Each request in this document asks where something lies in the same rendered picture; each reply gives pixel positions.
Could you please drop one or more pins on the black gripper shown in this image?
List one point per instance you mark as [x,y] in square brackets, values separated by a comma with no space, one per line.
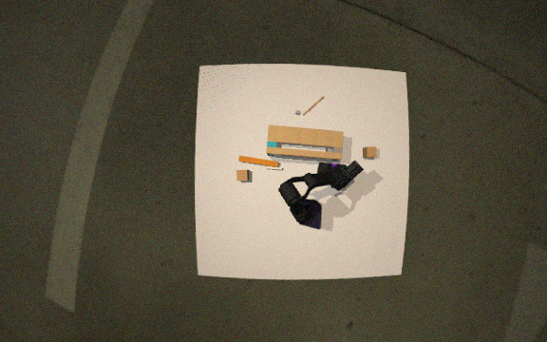
[326,167]

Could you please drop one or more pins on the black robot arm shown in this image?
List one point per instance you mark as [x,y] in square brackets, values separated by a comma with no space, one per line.
[338,178]

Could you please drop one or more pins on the orange bar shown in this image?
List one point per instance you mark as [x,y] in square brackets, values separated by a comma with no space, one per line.
[258,161]

